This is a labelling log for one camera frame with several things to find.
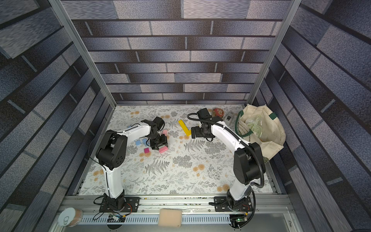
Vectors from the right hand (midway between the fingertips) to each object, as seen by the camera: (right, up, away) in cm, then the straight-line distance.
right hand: (199, 133), depth 90 cm
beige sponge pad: (-16, -41, -18) cm, 48 cm away
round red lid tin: (+17, +15, +22) cm, 31 cm away
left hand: (-22, -9, +5) cm, 24 cm away
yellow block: (-11, +4, +17) cm, 21 cm away
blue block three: (-33, -4, -7) cm, 34 cm away
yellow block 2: (-8, 0, +13) cm, 15 cm away
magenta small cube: (-35, -12, +4) cm, 37 cm away
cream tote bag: (+41, +6, +5) cm, 42 cm away
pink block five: (-24, -11, +2) cm, 26 cm away
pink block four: (-24, 0, +12) cm, 27 cm away
